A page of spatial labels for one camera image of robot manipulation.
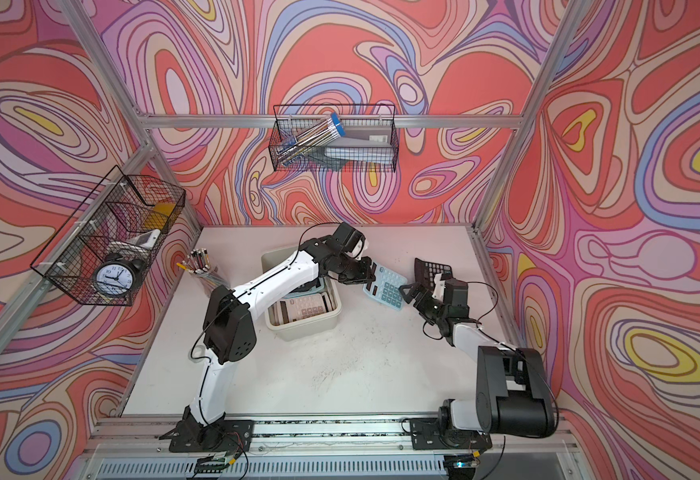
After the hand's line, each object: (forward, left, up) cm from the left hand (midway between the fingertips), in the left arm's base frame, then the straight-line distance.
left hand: (378, 277), depth 86 cm
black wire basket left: (-1, +71, +13) cm, 72 cm away
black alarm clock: (-11, +62, +15) cm, 64 cm away
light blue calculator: (-1, -2, -4) cm, 4 cm away
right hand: (-3, -10, -9) cm, 14 cm away
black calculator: (+11, -18, -13) cm, 25 cm away
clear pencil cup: (+7, +55, -3) cm, 56 cm away
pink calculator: (-4, +22, -10) cm, 24 cm away
